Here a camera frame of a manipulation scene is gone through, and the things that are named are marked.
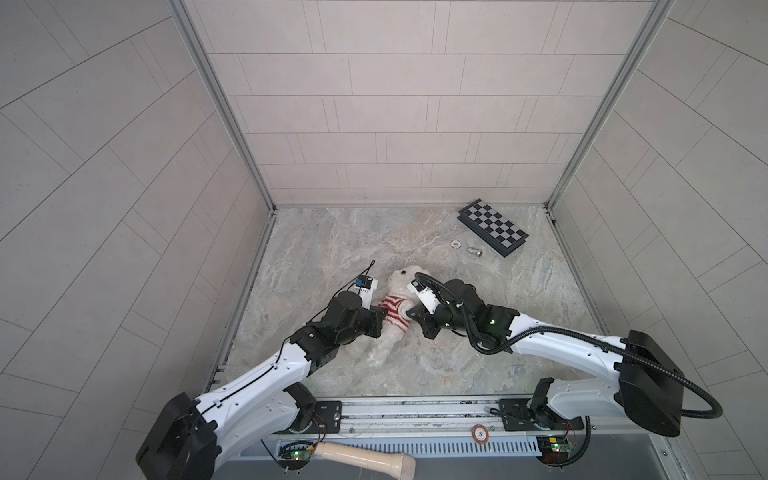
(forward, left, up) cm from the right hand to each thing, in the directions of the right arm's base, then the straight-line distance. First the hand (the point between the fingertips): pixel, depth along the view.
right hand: (406, 317), depth 75 cm
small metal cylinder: (+27, -26, -11) cm, 39 cm away
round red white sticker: (-24, -15, -13) cm, 31 cm away
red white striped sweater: (+4, +3, 0) cm, 6 cm away
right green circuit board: (-28, -32, -14) cm, 45 cm away
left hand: (+3, +3, -2) cm, 5 cm away
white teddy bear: (-4, +4, -2) cm, 6 cm away
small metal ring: (+32, -20, -11) cm, 39 cm away
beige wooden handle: (-28, +7, -9) cm, 30 cm away
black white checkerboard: (+36, -34, -8) cm, 50 cm away
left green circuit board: (-26, +27, -10) cm, 38 cm away
